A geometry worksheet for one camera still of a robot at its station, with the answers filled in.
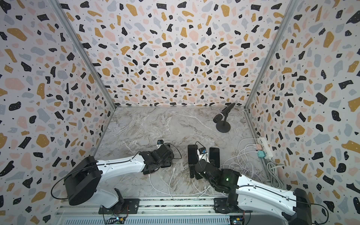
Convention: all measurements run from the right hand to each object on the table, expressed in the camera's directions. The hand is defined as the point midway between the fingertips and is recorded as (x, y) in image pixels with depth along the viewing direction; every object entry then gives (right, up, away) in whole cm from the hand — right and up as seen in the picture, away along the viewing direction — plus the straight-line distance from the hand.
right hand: (195, 165), depth 76 cm
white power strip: (+49, +6, +19) cm, 53 cm away
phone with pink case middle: (-1, +3, +16) cm, 16 cm away
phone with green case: (-15, 0, +2) cm, 16 cm away
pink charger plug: (+46, +6, +22) cm, 51 cm away
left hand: (-15, +1, +11) cm, 19 cm away
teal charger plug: (+45, +2, +17) cm, 48 cm away
